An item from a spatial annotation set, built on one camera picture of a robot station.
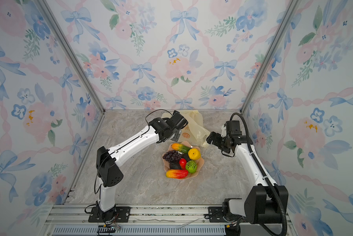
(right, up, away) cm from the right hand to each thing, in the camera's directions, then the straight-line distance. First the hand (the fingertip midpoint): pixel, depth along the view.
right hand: (214, 141), depth 84 cm
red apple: (-18, -12, +1) cm, 22 cm away
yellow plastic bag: (-10, +4, +11) cm, 16 cm away
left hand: (-25, +6, -1) cm, 25 cm away
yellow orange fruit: (-12, -8, +2) cm, 14 cm away
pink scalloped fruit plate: (-8, -13, +4) cm, 16 cm away
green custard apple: (-13, -14, -2) cm, 19 cm away
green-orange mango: (-19, -5, +6) cm, 21 cm away
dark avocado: (-23, -14, 0) cm, 26 cm away
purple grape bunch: (-24, -8, 0) cm, 26 cm away
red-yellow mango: (-22, -17, -4) cm, 28 cm away
